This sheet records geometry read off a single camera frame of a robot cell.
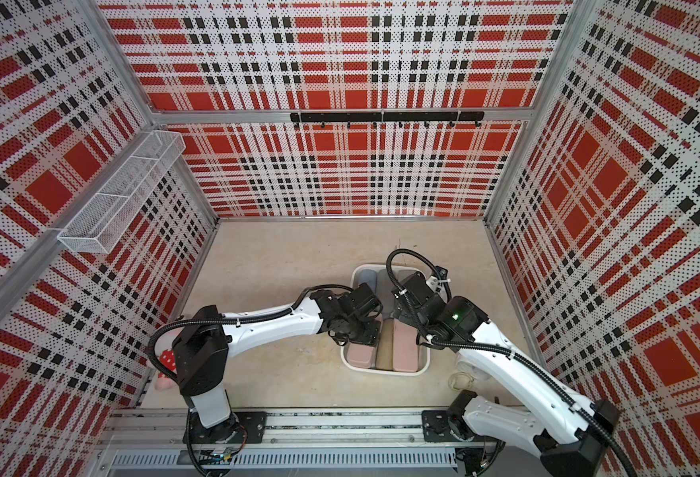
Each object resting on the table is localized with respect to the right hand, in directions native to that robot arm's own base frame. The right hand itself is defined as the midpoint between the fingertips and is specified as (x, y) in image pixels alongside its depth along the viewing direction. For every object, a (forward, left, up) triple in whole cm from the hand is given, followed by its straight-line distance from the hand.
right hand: (417, 309), depth 73 cm
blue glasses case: (+19, +13, -14) cm, 27 cm away
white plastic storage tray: (+21, +3, -15) cm, 26 cm away
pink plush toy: (-5, +69, -13) cm, 71 cm away
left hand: (-2, +11, -12) cm, 17 cm away
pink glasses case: (-8, +15, -12) cm, 20 cm away
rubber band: (-12, -12, -18) cm, 25 cm away
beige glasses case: (-5, +8, -15) cm, 17 cm away
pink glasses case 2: (-5, +2, -13) cm, 14 cm away
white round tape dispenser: (-10, -17, -17) cm, 26 cm away
